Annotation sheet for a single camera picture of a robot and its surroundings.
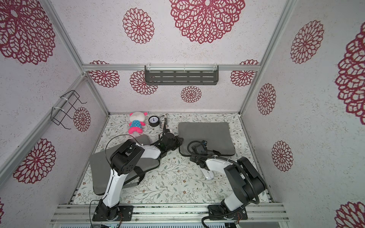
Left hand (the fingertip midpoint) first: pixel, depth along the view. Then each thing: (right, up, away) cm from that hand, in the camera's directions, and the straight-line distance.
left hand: (185, 139), depth 101 cm
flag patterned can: (-19, +12, +10) cm, 25 cm away
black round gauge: (-25, +13, +12) cm, 31 cm away
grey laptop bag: (-52, -18, -13) cm, 57 cm away
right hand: (+5, -10, -6) cm, 12 cm away
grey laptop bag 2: (+24, +2, +7) cm, 25 cm away
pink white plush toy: (-36, +11, +3) cm, 38 cm away
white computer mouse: (+14, -20, -15) cm, 29 cm away
